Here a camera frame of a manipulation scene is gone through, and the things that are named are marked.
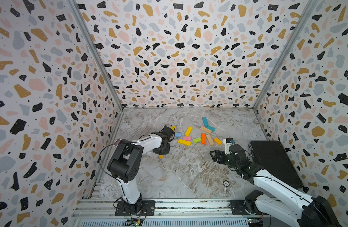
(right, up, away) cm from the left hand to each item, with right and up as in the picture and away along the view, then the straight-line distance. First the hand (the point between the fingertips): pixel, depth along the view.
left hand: (164, 150), depth 95 cm
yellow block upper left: (+6, +16, -13) cm, 22 cm away
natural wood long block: (+32, +6, +6) cm, 33 cm away
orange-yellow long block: (-2, -3, -3) cm, 5 cm away
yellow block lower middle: (+14, +5, +5) cm, 15 cm away
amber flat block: (+38, +5, +5) cm, 38 cm away
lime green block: (+22, +6, +5) cm, 24 cm away
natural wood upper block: (+30, +13, +11) cm, 35 cm away
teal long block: (+31, +20, +18) cm, 41 cm away
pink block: (+16, +7, +7) cm, 19 cm away
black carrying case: (+68, -3, -7) cm, 69 cm away
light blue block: (+9, +9, +10) cm, 17 cm away
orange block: (+28, +7, +7) cm, 30 cm away
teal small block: (+35, +14, +13) cm, 40 cm away
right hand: (+32, +1, -12) cm, 34 cm away
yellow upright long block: (+17, +12, +11) cm, 23 cm away
